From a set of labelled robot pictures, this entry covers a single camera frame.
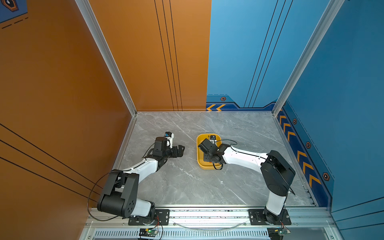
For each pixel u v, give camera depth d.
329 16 0.72
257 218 0.72
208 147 0.70
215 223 0.72
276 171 0.50
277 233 0.70
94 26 0.76
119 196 0.43
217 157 0.63
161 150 0.71
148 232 0.71
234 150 0.60
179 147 0.83
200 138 0.99
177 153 0.81
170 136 0.82
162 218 0.74
